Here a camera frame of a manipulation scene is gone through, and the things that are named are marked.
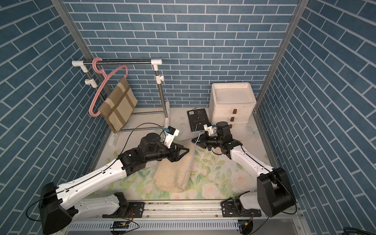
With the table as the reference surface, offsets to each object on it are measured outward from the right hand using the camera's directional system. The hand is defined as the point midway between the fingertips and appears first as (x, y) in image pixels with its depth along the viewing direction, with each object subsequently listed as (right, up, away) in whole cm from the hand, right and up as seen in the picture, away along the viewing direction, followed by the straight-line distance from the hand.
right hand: (193, 141), depth 78 cm
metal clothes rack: (-54, -2, +19) cm, 57 cm away
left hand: (-2, -3, -10) cm, 10 cm away
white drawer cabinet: (+26, +22, +17) cm, 38 cm away
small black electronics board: (-36, -41, -6) cm, 55 cm away
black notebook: (+3, +13, +34) cm, 37 cm away
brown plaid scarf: (-46, +20, +12) cm, 52 cm away
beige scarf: (-11, -21, +2) cm, 23 cm away
